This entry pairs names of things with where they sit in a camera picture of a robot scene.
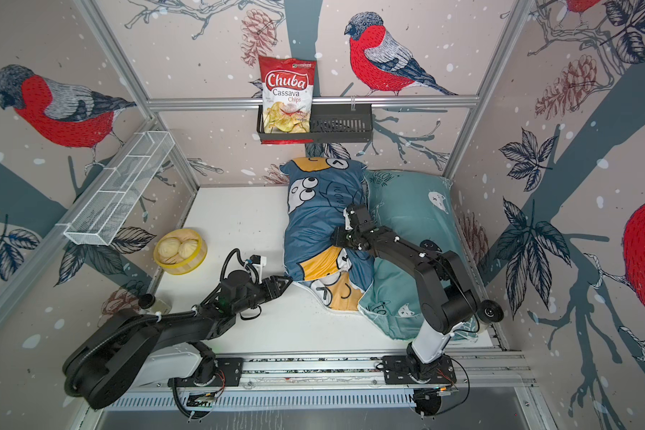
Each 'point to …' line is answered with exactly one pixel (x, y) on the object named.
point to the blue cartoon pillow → (318, 193)
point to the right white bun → (187, 247)
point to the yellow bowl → (177, 265)
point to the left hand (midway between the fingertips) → (293, 278)
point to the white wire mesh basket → (97, 216)
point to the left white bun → (168, 246)
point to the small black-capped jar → (150, 304)
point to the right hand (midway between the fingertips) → (334, 235)
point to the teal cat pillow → (425, 209)
